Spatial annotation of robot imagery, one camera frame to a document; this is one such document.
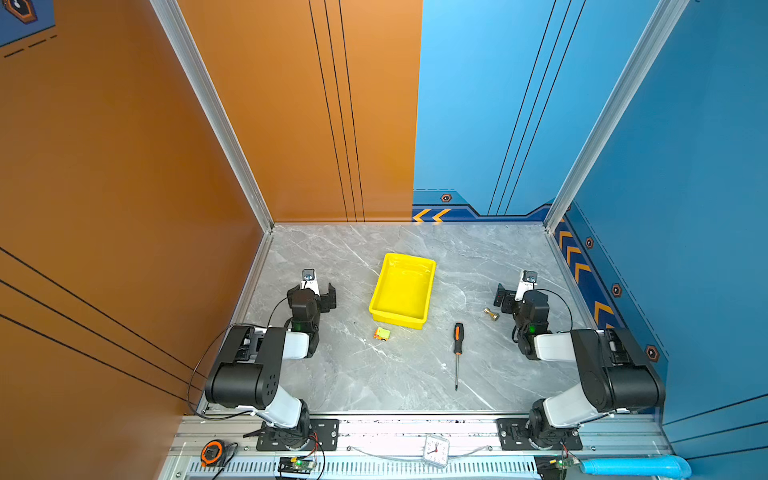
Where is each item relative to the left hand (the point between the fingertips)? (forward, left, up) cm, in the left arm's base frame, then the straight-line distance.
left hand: (314, 282), depth 94 cm
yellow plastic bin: (+1, -29, -6) cm, 29 cm away
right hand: (0, -63, 0) cm, 63 cm away
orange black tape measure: (-45, +16, -5) cm, 48 cm away
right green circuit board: (-46, -64, -9) cm, 80 cm away
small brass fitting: (-8, -57, -5) cm, 58 cm away
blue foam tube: (-46, -87, -2) cm, 98 cm away
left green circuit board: (-46, -2, -9) cm, 47 cm away
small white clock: (-43, -36, -5) cm, 57 cm away
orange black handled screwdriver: (-18, -45, -7) cm, 49 cm away
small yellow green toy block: (-14, -22, -6) cm, 27 cm away
